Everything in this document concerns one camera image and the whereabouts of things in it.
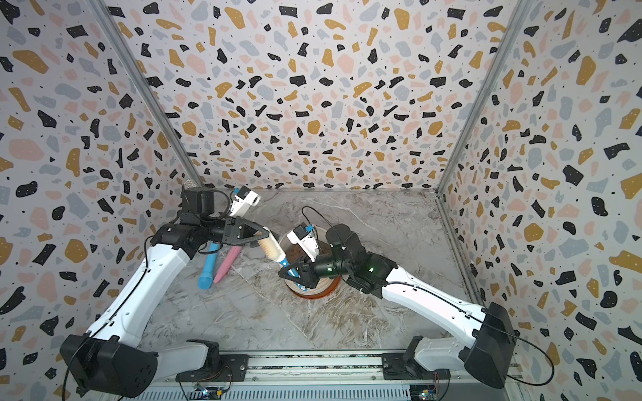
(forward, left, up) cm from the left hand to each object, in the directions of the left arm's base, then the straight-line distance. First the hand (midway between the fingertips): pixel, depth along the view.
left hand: (270, 241), depth 59 cm
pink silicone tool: (+14, +25, -34) cm, 45 cm away
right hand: (-5, -3, -7) cm, 9 cm away
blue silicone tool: (+6, +30, -33) cm, 45 cm away
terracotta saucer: (+1, -12, -35) cm, 37 cm away
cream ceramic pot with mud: (-2, -6, -3) cm, 7 cm away
